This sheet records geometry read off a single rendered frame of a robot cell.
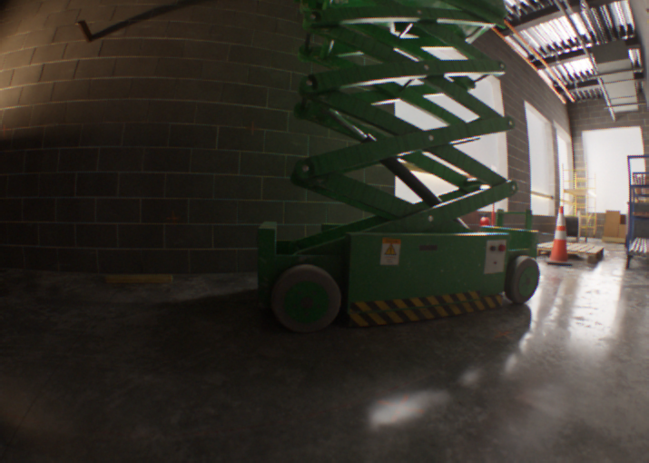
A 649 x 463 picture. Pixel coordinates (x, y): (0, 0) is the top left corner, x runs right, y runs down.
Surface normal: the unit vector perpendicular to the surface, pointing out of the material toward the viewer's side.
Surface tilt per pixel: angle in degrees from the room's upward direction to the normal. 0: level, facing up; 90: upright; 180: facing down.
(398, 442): 0
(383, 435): 0
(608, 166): 90
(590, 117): 90
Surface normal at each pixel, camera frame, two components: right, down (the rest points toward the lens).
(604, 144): -0.90, -0.01
